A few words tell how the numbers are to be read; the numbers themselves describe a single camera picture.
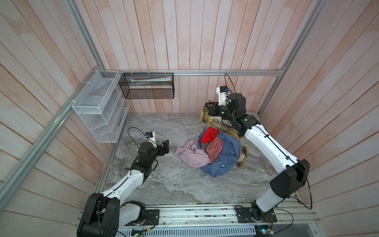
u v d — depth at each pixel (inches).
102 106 26.6
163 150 30.1
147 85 41.2
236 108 22.5
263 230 27.8
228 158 31.7
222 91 25.8
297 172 16.9
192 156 35.5
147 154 25.3
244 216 28.7
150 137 28.8
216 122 30.5
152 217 28.9
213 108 25.9
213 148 33.1
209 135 36.3
